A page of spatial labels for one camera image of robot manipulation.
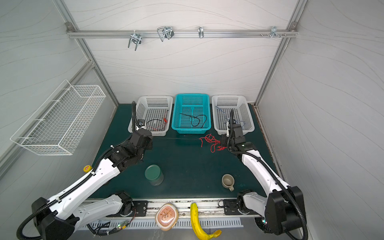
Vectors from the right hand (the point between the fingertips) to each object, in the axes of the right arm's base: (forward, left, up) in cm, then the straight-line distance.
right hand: (228, 133), depth 86 cm
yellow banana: (-44, +16, -9) cm, 48 cm away
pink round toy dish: (-41, +31, -11) cm, 53 cm away
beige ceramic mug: (-23, 0, -14) cm, 27 cm away
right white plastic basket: (+28, +2, -6) cm, 28 cm away
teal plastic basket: (+27, +24, -14) cm, 39 cm away
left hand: (-7, +44, +8) cm, 46 cm away
